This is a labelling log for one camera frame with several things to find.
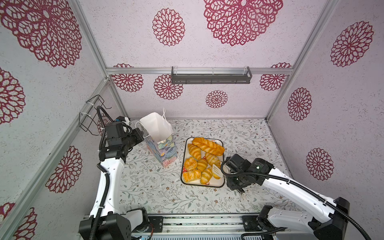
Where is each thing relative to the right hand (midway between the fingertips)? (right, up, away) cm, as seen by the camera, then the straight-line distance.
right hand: (228, 182), depth 73 cm
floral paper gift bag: (-41, +27, +25) cm, 55 cm away
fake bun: (-5, +1, +8) cm, 10 cm away
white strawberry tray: (-5, -4, +13) cm, 15 cm away
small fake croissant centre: (-12, +5, +18) cm, 22 cm away
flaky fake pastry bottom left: (-18, 0, +12) cm, 22 cm away
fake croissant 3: (-10, 0, +14) cm, 17 cm away
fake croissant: (-16, +13, +23) cm, 31 cm away
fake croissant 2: (-5, +8, +19) cm, 21 cm away
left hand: (-43, +24, +3) cm, 49 cm away
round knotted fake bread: (-19, +6, +18) cm, 27 cm away
